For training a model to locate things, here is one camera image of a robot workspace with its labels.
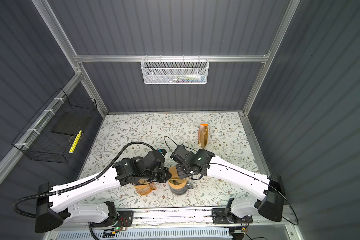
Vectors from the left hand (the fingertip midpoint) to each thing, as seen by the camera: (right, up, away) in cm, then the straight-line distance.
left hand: (173, 176), depth 70 cm
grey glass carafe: (+8, -8, +9) cm, 15 cm away
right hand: (+5, +1, +3) cm, 6 cm away
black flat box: (-53, +25, +5) cm, 59 cm away
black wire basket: (-60, +20, +2) cm, 63 cm away
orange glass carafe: (-15, -7, +5) cm, 17 cm away
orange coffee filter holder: (+18, +18, +26) cm, 37 cm away
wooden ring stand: (+2, -6, +4) cm, 8 cm away
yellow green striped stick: (-47, +16, 0) cm, 50 cm away
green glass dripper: (0, -5, +5) cm, 7 cm away
